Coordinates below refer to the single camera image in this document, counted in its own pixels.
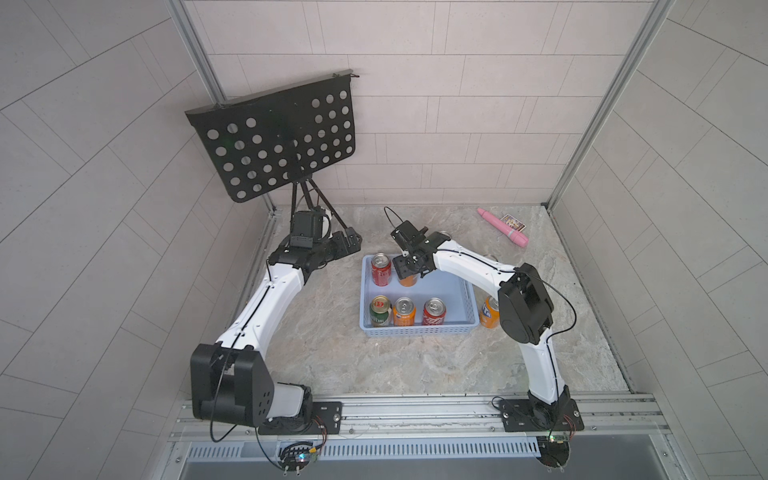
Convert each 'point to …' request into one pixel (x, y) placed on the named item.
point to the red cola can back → (381, 269)
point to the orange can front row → (404, 312)
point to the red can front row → (434, 312)
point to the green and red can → (380, 311)
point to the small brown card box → (513, 222)
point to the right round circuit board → (554, 451)
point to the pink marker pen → (503, 228)
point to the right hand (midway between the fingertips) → (405, 266)
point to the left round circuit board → (296, 456)
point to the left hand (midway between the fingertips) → (354, 238)
